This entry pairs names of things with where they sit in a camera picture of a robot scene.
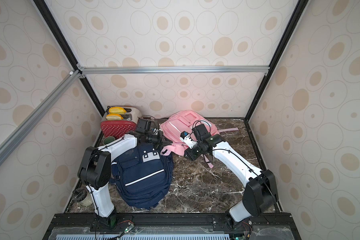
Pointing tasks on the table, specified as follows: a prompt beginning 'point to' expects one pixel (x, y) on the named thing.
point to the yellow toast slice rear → (117, 110)
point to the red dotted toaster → (118, 121)
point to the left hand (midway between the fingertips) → (175, 140)
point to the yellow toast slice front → (113, 116)
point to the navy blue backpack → (142, 174)
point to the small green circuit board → (130, 227)
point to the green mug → (108, 139)
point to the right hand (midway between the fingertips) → (187, 155)
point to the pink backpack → (175, 123)
